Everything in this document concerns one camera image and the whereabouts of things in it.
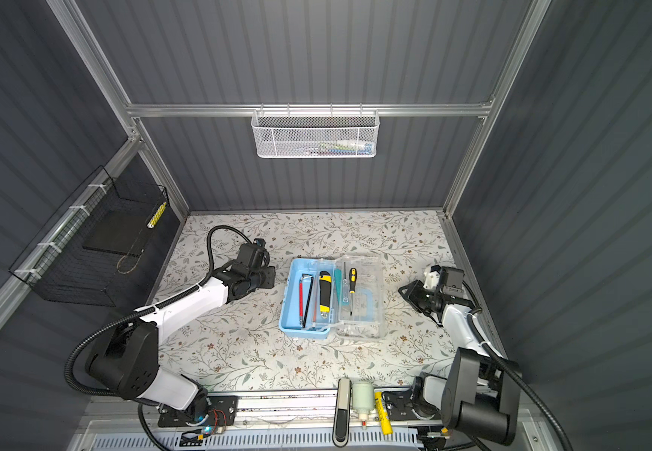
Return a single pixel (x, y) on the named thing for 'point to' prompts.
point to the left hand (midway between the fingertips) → (269, 272)
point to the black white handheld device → (343, 412)
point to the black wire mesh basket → (87, 251)
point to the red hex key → (301, 297)
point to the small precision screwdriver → (352, 286)
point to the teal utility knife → (338, 282)
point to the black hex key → (306, 307)
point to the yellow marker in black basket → (156, 215)
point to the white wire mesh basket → (315, 133)
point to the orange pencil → (314, 302)
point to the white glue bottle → (363, 400)
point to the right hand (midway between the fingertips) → (407, 293)
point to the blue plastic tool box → (326, 298)
